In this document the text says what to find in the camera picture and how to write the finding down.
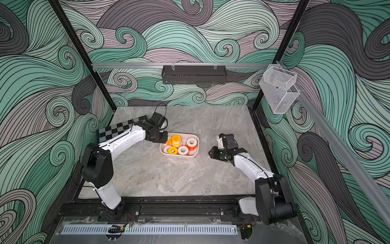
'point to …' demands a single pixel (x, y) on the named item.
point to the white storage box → (184, 136)
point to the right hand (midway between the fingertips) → (213, 153)
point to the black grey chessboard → (109, 132)
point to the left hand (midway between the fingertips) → (165, 137)
